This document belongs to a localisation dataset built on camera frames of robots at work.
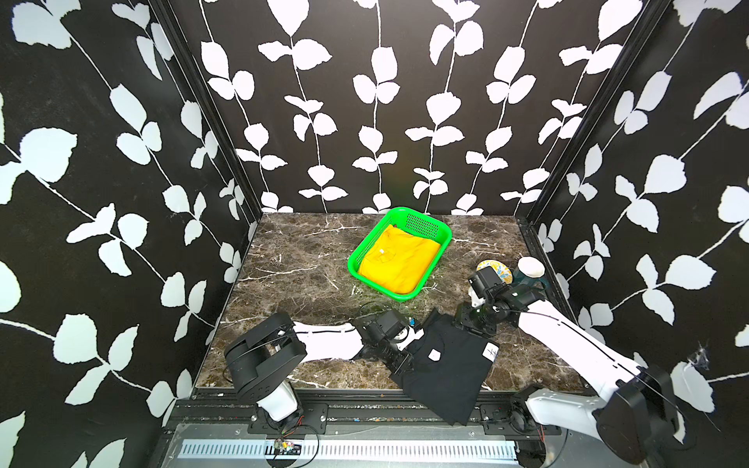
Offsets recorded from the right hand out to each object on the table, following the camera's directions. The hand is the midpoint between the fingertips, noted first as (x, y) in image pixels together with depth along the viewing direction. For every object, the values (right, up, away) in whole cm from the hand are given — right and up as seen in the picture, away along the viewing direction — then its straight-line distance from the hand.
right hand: (454, 319), depth 81 cm
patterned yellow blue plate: (+22, +12, +20) cm, 32 cm away
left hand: (-12, -13, +1) cm, 17 cm away
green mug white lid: (+27, +11, +10) cm, 31 cm away
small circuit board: (-44, -29, -10) cm, 54 cm away
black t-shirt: (-1, -15, +2) cm, 15 cm away
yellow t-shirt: (-15, +15, +21) cm, 30 cm away
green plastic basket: (-9, +30, +34) cm, 46 cm away
